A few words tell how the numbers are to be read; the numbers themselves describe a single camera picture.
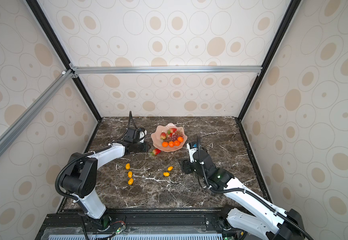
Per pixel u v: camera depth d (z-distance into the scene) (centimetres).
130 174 89
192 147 65
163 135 106
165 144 101
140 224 75
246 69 91
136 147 79
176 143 100
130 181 86
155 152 97
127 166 92
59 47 81
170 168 92
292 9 69
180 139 100
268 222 42
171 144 102
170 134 106
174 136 104
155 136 105
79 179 47
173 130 105
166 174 89
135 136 76
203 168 55
